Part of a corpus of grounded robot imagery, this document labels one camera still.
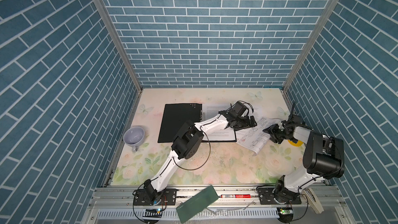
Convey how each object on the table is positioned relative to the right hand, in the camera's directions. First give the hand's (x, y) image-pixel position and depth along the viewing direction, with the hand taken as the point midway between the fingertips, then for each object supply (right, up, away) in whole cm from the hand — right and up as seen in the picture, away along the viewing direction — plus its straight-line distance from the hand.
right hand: (265, 130), depth 95 cm
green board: (-44, -31, -24) cm, 59 cm away
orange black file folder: (-58, +8, +12) cm, 60 cm away
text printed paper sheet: (-34, +11, +14) cm, 38 cm away
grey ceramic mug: (-81, -3, -2) cm, 81 cm away
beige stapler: (+14, -29, -23) cm, 39 cm away
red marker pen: (-21, -28, -21) cm, 41 cm away
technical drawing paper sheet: (-7, -5, -1) cm, 9 cm away
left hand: (-9, +3, -4) cm, 10 cm away
